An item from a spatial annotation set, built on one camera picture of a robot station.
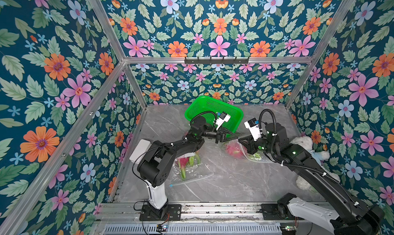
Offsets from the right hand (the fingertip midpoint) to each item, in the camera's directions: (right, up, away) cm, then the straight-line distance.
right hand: (243, 136), depth 72 cm
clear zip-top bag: (-28, -20, +14) cm, 37 cm away
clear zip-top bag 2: (+9, -10, +1) cm, 14 cm away
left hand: (-3, -1, -2) cm, 4 cm away
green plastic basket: (-15, +17, +44) cm, 49 cm away
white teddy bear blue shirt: (+44, -12, +10) cm, 47 cm away
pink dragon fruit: (-25, -16, +16) cm, 34 cm away
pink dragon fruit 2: (-2, -9, +9) cm, 13 cm away
